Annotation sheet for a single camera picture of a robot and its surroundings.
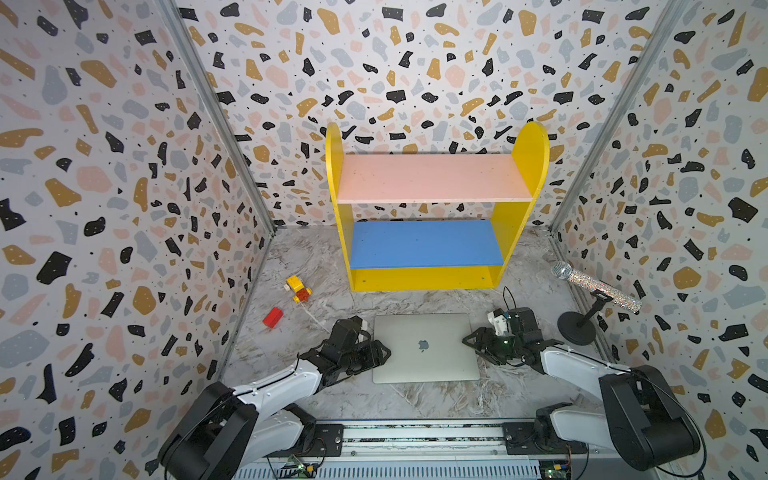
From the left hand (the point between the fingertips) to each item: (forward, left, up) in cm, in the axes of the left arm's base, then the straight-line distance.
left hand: (389, 357), depth 85 cm
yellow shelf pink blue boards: (+59, -12, -3) cm, 60 cm away
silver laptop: (+4, -11, -2) cm, 12 cm away
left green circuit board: (-25, +22, -5) cm, 34 cm away
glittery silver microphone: (+16, -48, +19) cm, 54 cm away
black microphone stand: (+9, -59, -3) cm, 60 cm away
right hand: (+3, -23, 0) cm, 24 cm away
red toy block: (+14, +37, -2) cm, 40 cm away
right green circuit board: (-26, -40, -4) cm, 48 cm away
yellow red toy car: (+24, +31, +3) cm, 39 cm away
